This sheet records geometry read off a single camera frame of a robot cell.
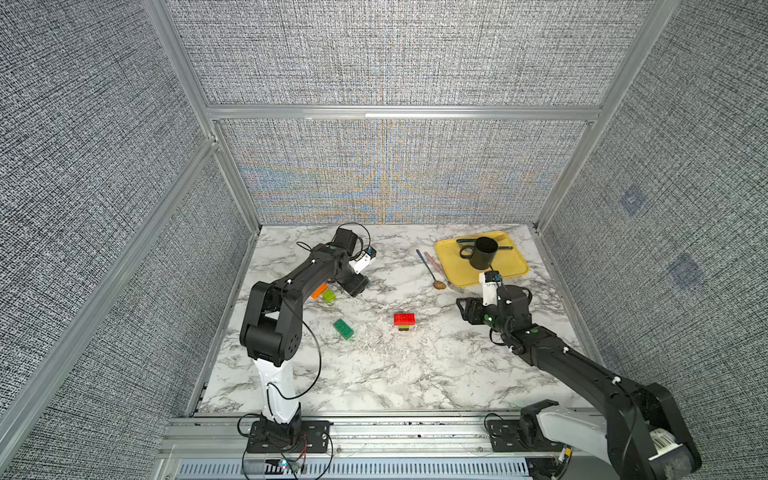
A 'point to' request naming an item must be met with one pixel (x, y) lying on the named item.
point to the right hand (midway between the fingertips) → (466, 292)
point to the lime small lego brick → (404, 326)
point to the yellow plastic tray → (509, 260)
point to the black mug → (481, 255)
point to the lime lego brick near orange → (329, 295)
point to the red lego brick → (404, 319)
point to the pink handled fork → (441, 270)
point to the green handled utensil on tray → (472, 242)
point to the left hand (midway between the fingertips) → (358, 278)
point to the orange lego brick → (318, 291)
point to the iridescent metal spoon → (438, 284)
